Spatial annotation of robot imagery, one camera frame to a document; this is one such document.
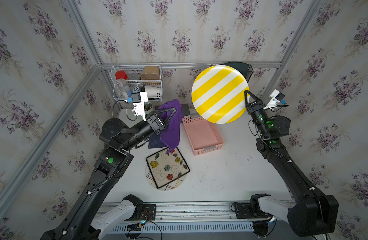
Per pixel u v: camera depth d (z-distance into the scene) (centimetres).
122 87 90
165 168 86
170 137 59
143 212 72
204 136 103
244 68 91
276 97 57
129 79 94
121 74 92
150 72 89
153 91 93
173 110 48
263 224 71
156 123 43
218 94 63
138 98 44
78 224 36
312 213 38
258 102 59
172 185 82
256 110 57
